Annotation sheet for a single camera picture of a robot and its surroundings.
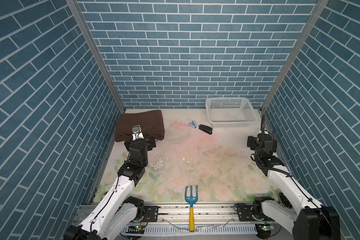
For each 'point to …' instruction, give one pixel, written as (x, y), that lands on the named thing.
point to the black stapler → (206, 129)
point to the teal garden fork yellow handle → (191, 200)
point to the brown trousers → (150, 121)
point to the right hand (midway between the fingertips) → (261, 136)
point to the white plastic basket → (230, 112)
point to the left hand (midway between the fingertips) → (142, 134)
